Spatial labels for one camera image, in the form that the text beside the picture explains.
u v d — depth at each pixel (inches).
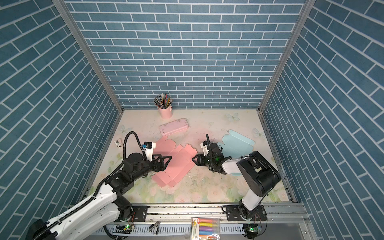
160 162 27.3
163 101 43.5
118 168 23.9
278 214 29.7
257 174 18.7
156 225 27.7
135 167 23.6
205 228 27.3
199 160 31.8
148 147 26.8
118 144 38.2
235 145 40.2
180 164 35.9
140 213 28.8
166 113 43.2
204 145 34.0
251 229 27.8
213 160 29.1
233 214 28.9
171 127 42.2
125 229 28.2
